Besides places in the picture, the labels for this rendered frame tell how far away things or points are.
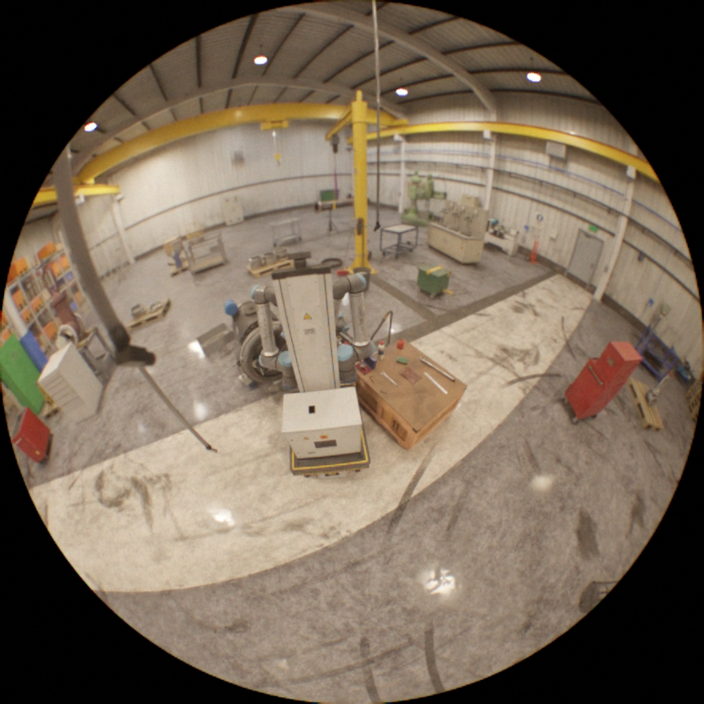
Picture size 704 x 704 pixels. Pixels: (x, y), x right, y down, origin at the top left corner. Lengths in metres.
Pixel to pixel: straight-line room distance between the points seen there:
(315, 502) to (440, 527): 1.17
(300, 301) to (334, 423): 0.85
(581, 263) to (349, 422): 10.39
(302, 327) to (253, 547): 1.99
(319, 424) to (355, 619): 1.75
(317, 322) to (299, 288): 0.27
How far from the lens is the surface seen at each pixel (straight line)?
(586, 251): 10.85
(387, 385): 2.36
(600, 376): 3.51
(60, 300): 5.60
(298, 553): 2.33
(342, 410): 1.72
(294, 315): 1.50
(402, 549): 2.30
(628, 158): 10.73
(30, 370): 8.44
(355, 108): 5.57
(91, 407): 5.15
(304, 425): 1.69
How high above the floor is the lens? 2.27
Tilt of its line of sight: 42 degrees down
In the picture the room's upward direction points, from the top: 1 degrees counter-clockwise
